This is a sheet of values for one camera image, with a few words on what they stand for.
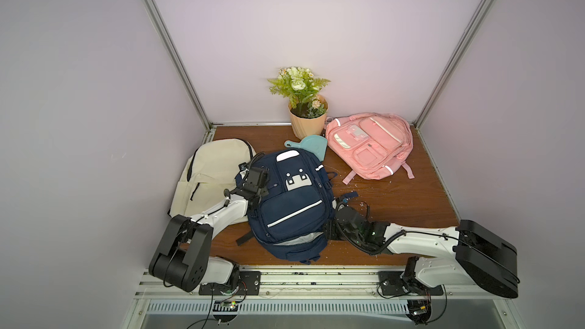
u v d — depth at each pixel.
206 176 0.99
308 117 1.03
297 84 0.95
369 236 0.62
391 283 0.73
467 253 0.42
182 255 0.42
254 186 0.71
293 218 0.83
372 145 1.06
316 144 1.08
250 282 0.73
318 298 0.71
